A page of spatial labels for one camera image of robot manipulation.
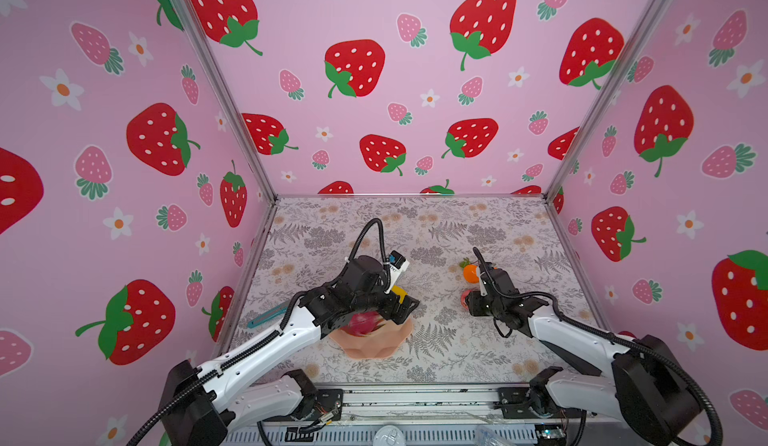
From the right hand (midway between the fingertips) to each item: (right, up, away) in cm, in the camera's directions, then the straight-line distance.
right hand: (469, 298), depth 89 cm
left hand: (-20, +5, -15) cm, 25 cm away
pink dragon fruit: (-31, -5, -9) cm, 33 cm away
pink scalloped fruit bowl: (-28, -12, -6) cm, 31 cm away
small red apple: (-1, 0, +3) cm, 3 cm away
